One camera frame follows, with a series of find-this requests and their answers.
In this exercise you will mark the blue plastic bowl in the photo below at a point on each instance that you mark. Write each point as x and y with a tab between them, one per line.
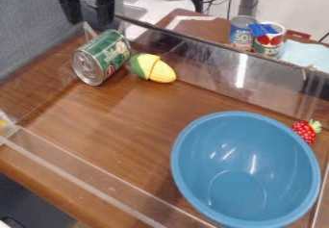
244	170

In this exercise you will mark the red toy strawberry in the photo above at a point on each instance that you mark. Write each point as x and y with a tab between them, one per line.
306	129

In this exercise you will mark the green tin can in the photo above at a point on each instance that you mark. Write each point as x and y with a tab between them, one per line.
100	57

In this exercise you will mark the yellow green toy corn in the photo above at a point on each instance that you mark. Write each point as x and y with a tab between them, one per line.
148	67

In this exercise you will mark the blue soup can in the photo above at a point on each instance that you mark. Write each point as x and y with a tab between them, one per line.
240	36

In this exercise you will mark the red white tomato can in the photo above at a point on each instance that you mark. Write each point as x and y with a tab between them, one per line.
269	44

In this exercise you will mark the light blue cloth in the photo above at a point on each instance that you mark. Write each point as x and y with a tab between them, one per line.
306	54

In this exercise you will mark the clear acrylic front wall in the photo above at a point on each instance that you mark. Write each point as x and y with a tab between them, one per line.
129	199

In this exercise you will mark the clear acrylic wall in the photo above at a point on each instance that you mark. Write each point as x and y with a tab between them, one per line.
192	43
129	199

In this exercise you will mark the clear acrylic back wall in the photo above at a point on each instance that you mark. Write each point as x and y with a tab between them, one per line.
192	43

